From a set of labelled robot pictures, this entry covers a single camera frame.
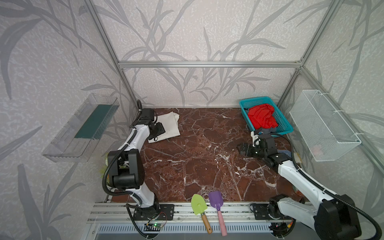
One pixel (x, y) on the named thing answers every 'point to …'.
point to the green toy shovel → (199, 206)
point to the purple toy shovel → (216, 200)
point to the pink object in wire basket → (317, 152)
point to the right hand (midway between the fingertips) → (242, 143)
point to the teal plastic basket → (283, 126)
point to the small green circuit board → (157, 225)
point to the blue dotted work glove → (288, 153)
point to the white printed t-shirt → (170, 122)
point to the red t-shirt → (262, 116)
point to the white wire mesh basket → (327, 134)
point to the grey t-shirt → (267, 130)
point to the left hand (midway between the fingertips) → (161, 126)
